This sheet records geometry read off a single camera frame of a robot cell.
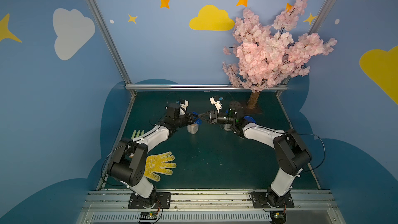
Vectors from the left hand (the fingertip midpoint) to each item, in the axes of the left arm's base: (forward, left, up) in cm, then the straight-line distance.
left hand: (198, 115), depth 89 cm
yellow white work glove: (-24, +23, -15) cm, 36 cm away
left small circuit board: (-48, +23, -18) cm, 56 cm away
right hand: (-6, -2, +7) cm, 9 cm away
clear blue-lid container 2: (-2, -30, -1) cm, 30 cm away
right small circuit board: (-47, -40, -18) cm, 64 cm away
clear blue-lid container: (-4, +3, -9) cm, 10 cm away
